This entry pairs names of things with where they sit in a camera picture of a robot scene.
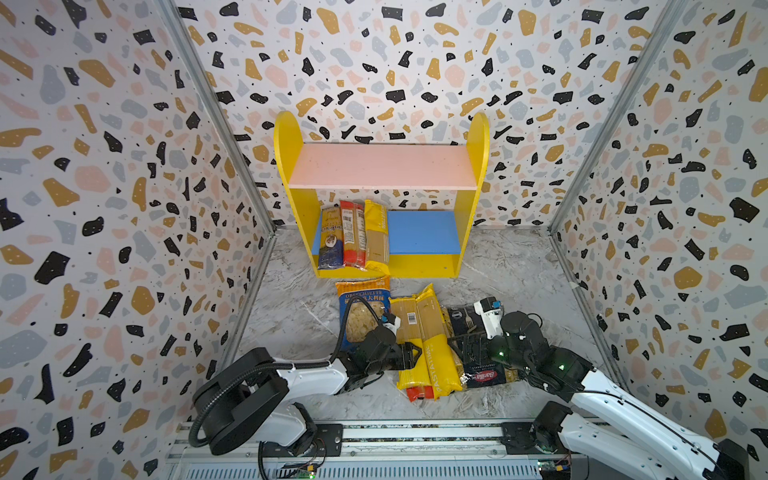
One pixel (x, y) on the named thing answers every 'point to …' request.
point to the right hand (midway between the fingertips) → (456, 335)
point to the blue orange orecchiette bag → (364, 305)
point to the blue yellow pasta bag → (331, 239)
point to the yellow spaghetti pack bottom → (410, 329)
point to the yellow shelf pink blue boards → (427, 189)
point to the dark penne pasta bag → (461, 320)
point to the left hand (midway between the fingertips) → (418, 350)
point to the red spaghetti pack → (353, 234)
